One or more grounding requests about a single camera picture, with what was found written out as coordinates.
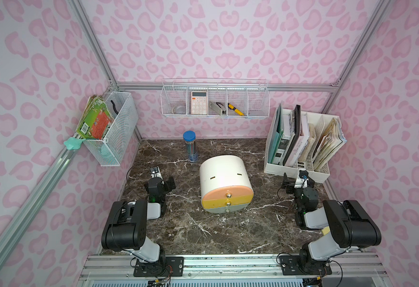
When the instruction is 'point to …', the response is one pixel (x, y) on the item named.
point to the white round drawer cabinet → (225, 183)
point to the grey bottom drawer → (227, 208)
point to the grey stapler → (217, 108)
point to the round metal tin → (181, 109)
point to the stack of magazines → (333, 140)
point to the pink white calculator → (199, 103)
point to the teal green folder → (277, 135)
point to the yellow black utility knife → (231, 107)
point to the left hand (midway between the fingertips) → (159, 175)
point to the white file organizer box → (321, 122)
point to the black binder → (297, 133)
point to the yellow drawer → (227, 201)
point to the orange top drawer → (227, 192)
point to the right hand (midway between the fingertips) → (295, 172)
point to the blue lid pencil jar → (190, 137)
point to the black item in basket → (114, 106)
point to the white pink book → (300, 147)
